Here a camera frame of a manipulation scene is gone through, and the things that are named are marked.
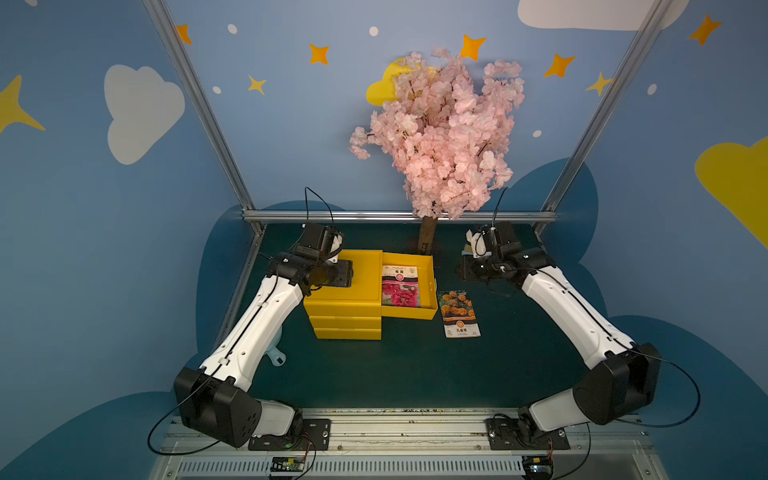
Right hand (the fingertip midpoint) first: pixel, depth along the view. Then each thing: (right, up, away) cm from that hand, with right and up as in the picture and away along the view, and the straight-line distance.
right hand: (464, 265), depth 83 cm
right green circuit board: (+16, -50, -10) cm, 53 cm away
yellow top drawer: (-10, -9, +1) cm, 14 cm away
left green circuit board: (-46, -48, -11) cm, 68 cm away
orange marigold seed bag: (+2, -17, +15) cm, 22 cm away
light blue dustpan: (-54, -26, +1) cm, 60 cm away
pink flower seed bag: (-18, -6, +3) cm, 19 cm away
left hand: (-34, -1, -4) cm, 35 cm away
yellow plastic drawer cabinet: (-32, -12, -6) cm, 34 cm away
